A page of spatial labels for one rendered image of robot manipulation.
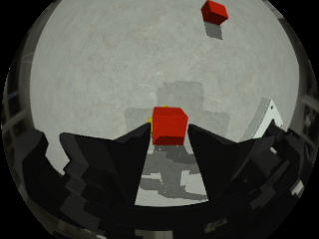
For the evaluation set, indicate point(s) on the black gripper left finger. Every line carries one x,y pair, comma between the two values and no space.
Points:
123,157

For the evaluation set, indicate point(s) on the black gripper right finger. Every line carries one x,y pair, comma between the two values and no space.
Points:
220,159

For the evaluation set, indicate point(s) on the red cube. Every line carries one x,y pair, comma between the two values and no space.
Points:
213,13
168,126

